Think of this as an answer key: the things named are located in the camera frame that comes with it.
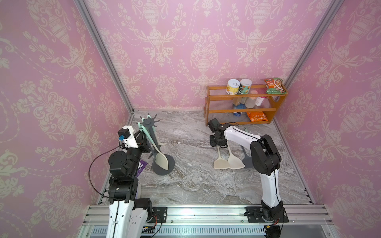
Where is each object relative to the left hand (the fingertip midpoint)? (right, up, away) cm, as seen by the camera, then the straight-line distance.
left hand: (146, 130), depth 65 cm
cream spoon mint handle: (+38, -21, +25) cm, 50 cm away
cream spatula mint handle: (+4, -15, +13) cm, 21 cm away
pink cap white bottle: (+65, +18, +33) cm, 75 cm away
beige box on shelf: (+51, +19, +36) cm, 65 cm away
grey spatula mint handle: (+59, -1, +44) cm, 74 cm away
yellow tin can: (+44, +25, +22) cm, 55 cm away
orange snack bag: (+70, +9, +47) cm, 85 cm away
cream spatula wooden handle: (+46, -21, +24) cm, 56 cm away
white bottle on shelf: (+60, +17, +35) cm, 71 cm away
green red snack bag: (+70, +26, +24) cm, 79 cm away
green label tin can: (+51, +25, +22) cm, 61 cm away
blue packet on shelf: (+55, +11, +48) cm, 74 cm away
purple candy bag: (-10, -22, +25) cm, 35 cm away
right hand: (+35, -10, +33) cm, 50 cm away
